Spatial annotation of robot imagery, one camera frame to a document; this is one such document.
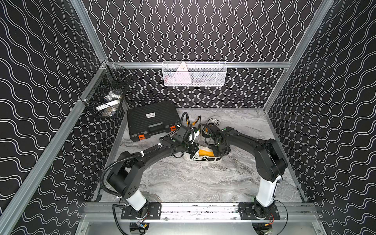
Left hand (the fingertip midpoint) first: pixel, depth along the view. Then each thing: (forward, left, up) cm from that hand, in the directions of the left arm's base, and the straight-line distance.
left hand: (198, 146), depth 85 cm
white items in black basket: (+10, +46, +23) cm, 52 cm away
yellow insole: (0, -4, -8) cm, 9 cm away
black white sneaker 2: (-5, +1, -5) cm, 7 cm away
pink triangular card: (+35, +13, +24) cm, 44 cm away
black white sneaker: (+26, -11, -5) cm, 29 cm away
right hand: (+1, -14, -9) cm, 17 cm away
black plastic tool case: (+22, +36, -5) cm, 42 cm away
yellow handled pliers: (+26, +3, -10) cm, 28 cm away
